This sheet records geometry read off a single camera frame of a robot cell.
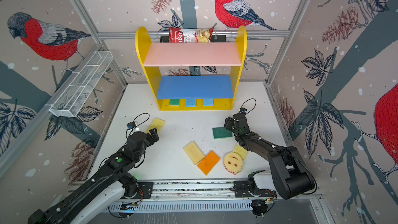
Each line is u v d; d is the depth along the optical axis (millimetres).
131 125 697
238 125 700
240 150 856
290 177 418
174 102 1055
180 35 861
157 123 948
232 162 796
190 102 1057
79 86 769
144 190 731
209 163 819
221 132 928
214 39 925
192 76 1220
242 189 727
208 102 1065
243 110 815
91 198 495
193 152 842
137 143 601
